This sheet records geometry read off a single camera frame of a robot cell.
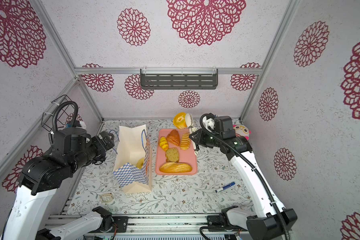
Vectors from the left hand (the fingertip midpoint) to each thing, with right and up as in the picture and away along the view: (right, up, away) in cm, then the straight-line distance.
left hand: (106, 143), depth 61 cm
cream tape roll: (-10, -32, +22) cm, 40 cm away
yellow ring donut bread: (+30, +11, +18) cm, 37 cm away
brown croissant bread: (+26, +1, +42) cm, 50 cm away
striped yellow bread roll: (+34, -2, +42) cm, 54 cm away
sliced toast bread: (+25, -10, +36) cm, 45 cm away
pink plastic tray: (+36, -11, +37) cm, 53 cm away
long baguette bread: (+28, -17, +29) cm, 43 cm away
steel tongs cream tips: (+35, +10, +13) cm, 39 cm away
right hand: (+36, +3, +8) cm, 37 cm away
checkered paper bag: (+9, -12, +7) cm, 16 cm away
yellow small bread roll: (+19, -3, +41) cm, 45 cm away
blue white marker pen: (+58, -26, +25) cm, 69 cm away
